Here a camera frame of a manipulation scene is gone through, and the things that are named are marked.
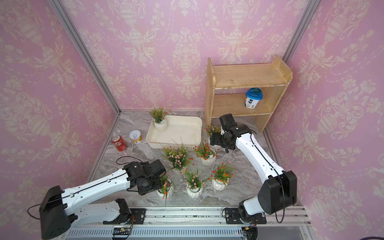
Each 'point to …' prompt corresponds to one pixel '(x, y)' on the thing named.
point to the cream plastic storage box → (185, 130)
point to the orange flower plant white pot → (158, 114)
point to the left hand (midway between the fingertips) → (159, 190)
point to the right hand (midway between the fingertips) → (218, 142)
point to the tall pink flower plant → (178, 156)
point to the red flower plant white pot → (207, 154)
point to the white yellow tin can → (136, 136)
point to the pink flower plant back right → (213, 129)
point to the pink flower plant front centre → (194, 184)
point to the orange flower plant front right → (220, 177)
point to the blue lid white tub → (253, 95)
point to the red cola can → (118, 142)
